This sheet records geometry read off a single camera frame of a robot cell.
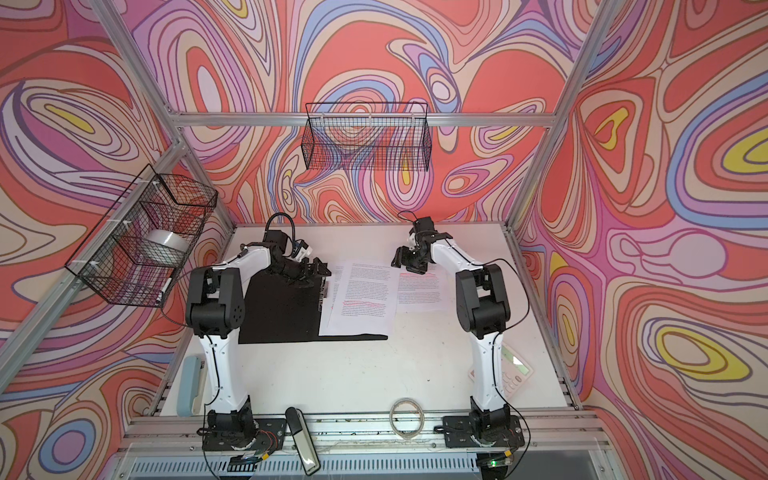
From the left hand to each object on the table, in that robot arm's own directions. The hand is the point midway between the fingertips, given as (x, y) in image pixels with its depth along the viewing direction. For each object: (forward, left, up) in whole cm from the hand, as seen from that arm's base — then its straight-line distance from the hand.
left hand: (324, 276), depth 100 cm
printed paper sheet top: (-11, -6, -4) cm, 13 cm away
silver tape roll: (-7, +34, +27) cm, 44 cm away
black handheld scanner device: (-48, -2, 0) cm, 48 cm away
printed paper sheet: (-7, -15, -4) cm, 17 cm away
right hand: (+2, -26, 0) cm, 26 cm away
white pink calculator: (-31, -57, -2) cm, 65 cm away
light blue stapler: (-35, +30, +1) cm, 46 cm away
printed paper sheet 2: (-4, -38, -4) cm, 38 cm away
